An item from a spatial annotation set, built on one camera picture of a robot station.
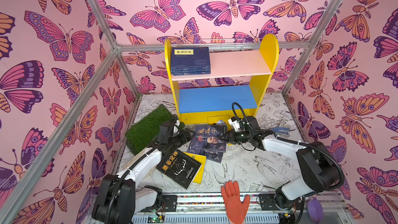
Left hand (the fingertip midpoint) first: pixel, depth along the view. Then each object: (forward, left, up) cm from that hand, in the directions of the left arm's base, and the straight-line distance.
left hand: (193, 133), depth 84 cm
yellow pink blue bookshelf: (+46, -32, +1) cm, 56 cm away
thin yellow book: (-10, -5, -12) cm, 16 cm away
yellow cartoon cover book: (+16, -16, -10) cm, 25 cm away
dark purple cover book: (-1, -9, -4) cm, 10 cm away
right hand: (-1, -15, -1) cm, 15 cm away
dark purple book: (-8, -11, -11) cm, 18 cm away
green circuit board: (-37, +16, -14) cm, 43 cm away
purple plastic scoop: (-34, -56, -11) cm, 67 cm away
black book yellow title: (-15, +6, -10) cm, 19 cm away
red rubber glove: (-33, -21, -11) cm, 41 cm away
